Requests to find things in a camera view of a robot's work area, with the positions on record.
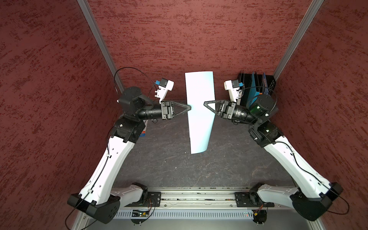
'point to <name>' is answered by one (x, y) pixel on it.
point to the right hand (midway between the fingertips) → (203, 109)
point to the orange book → (260, 93)
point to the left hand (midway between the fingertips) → (187, 113)
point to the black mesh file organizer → (245, 83)
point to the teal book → (253, 94)
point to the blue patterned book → (265, 89)
